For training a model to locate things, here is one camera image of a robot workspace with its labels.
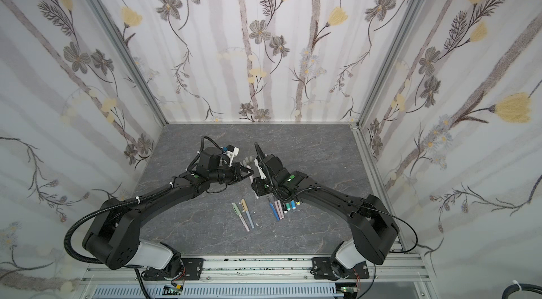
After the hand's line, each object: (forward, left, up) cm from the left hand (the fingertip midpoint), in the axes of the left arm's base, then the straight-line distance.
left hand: (250, 168), depth 82 cm
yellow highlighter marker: (-8, -20, -16) cm, 27 cm away
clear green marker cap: (+16, +2, -17) cm, 23 cm away
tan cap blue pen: (-10, +3, -17) cm, 20 cm away
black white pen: (-10, -14, -16) cm, 23 cm away
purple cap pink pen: (-10, -11, -16) cm, 21 cm away
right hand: (-5, 0, -1) cm, 5 cm away
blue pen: (-11, -9, -17) cm, 22 cm away
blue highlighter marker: (-9, -18, -16) cm, 25 cm away
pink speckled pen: (-11, -12, -16) cm, 23 cm away
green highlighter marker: (-10, -15, -15) cm, 24 cm away
